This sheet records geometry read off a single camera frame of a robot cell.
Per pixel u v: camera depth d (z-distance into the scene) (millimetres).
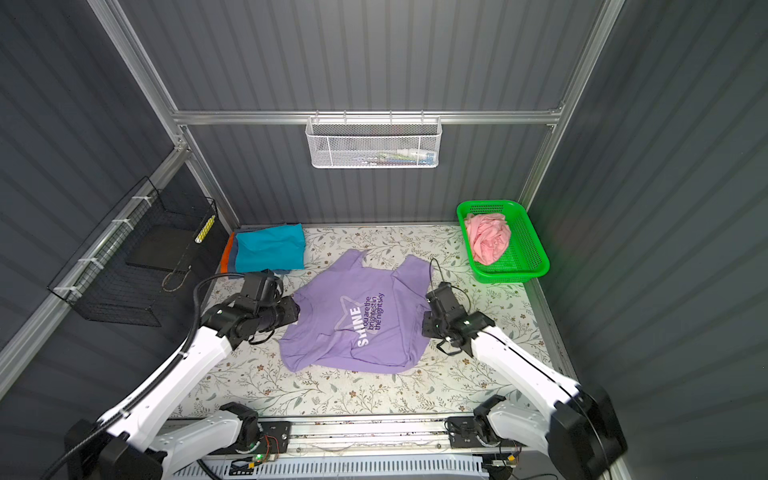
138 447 398
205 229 822
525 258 1079
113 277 683
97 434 380
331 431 757
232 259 1049
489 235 1086
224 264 1059
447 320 630
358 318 942
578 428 396
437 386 824
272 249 1069
